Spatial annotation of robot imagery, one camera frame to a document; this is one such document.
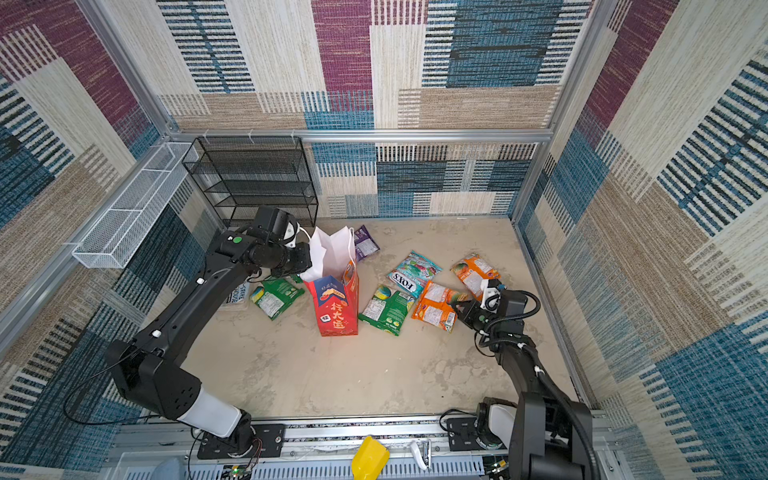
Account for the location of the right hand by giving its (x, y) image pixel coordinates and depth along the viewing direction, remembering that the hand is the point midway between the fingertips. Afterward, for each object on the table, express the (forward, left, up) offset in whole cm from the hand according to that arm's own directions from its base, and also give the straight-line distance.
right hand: (452, 307), depth 86 cm
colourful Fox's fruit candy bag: (+12, +30, +3) cm, 32 cm away
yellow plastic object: (-35, +23, -7) cm, 42 cm away
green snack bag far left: (+9, +54, -6) cm, 55 cm away
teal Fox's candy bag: (+17, +9, -7) cm, 20 cm away
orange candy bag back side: (+17, -10, -6) cm, 21 cm away
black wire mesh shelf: (+49, +69, +12) cm, 85 cm away
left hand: (+8, +37, +15) cm, 41 cm away
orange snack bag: (+3, +4, -4) cm, 6 cm away
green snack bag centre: (+4, +19, -7) cm, 20 cm away
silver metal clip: (-33, +12, -7) cm, 36 cm away
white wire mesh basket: (+27, +96, +12) cm, 100 cm away
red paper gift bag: (0, +32, +16) cm, 35 cm away
